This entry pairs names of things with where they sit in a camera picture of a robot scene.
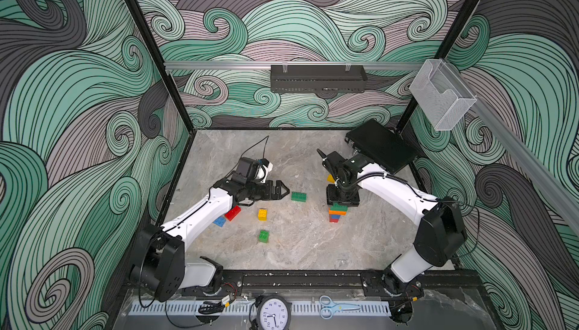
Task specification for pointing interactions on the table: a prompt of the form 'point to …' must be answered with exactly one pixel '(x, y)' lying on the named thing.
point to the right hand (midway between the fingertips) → (333, 205)
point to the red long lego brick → (233, 213)
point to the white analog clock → (273, 313)
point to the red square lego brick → (333, 220)
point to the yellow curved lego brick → (330, 178)
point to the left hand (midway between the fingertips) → (280, 190)
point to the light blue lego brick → (220, 221)
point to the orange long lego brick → (337, 212)
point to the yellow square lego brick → (262, 215)
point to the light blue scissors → (329, 307)
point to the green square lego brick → (263, 236)
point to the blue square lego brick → (335, 216)
